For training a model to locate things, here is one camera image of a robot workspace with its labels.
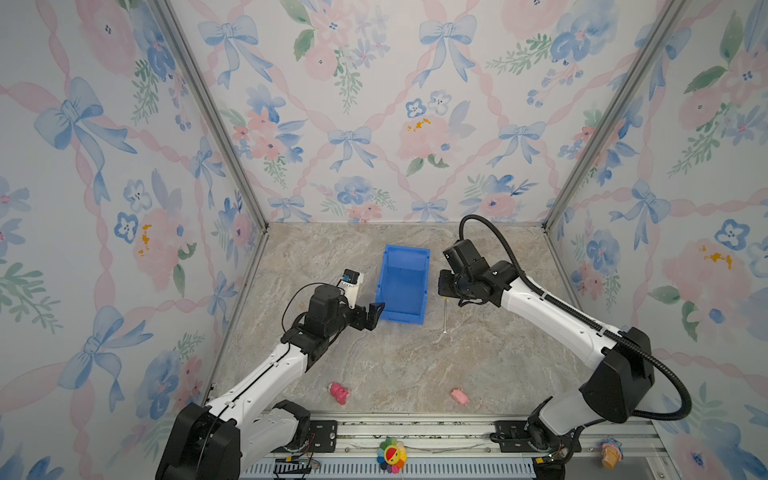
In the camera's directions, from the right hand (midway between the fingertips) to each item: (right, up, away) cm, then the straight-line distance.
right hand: (441, 282), depth 83 cm
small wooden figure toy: (+37, -38, -14) cm, 55 cm away
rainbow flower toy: (-14, -39, -13) cm, 44 cm away
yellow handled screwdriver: (0, -3, -9) cm, 9 cm away
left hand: (-20, -4, -2) cm, 20 cm away
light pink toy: (+4, -29, -5) cm, 30 cm away
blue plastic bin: (-10, -2, +21) cm, 23 cm away
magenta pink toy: (-27, -29, -5) cm, 40 cm away
